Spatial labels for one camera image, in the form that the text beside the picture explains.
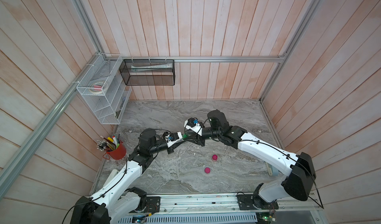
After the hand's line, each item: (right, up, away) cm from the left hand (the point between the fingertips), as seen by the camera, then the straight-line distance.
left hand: (182, 138), depth 75 cm
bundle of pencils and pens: (-43, -5, +10) cm, 44 cm away
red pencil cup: (-37, -10, +7) cm, 39 cm away
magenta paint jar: (+19, -14, +13) cm, 27 cm away
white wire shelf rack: (-40, +17, +2) cm, 43 cm away
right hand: (+1, +2, -2) cm, 3 cm away
